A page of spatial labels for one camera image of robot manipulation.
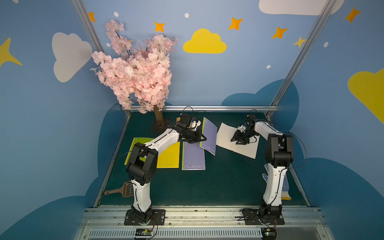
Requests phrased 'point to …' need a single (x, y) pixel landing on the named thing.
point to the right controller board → (268, 233)
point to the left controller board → (143, 232)
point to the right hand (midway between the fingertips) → (235, 140)
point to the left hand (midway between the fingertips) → (206, 136)
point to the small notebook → (224, 135)
